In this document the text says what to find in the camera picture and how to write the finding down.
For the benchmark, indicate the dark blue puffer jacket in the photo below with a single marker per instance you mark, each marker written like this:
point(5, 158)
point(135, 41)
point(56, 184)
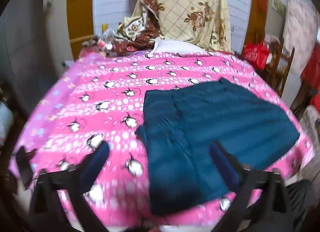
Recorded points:
point(180, 126)

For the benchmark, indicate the brown floral patterned blanket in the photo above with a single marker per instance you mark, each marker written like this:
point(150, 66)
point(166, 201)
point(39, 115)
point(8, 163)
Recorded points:
point(140, 30)

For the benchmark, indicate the white pillow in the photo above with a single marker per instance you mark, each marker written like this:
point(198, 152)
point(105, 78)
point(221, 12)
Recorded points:
point(174, 46)

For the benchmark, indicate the grey refrigerator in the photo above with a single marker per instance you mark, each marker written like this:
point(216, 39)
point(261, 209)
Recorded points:
point(34, 45)

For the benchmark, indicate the wooden shelf cabinet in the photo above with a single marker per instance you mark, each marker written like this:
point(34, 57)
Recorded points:
point(278, 69)

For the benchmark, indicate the clear plastic clutter pile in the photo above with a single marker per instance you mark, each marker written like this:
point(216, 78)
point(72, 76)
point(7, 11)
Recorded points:
point(106, 41)

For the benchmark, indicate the red gift bag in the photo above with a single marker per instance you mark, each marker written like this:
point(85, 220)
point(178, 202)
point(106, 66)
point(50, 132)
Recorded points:
point(256, 55)

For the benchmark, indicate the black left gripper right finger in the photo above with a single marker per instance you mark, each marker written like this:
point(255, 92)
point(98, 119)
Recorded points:
point(260, 196)

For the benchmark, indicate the pink penguin bed quilt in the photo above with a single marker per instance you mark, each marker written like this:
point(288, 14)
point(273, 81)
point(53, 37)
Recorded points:
point(101, 98)

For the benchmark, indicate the cream floral quilt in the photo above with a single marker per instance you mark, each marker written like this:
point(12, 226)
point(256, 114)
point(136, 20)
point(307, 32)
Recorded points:
point(204, 23)

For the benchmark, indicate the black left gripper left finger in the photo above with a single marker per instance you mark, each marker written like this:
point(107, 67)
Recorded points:
point(46, 212)

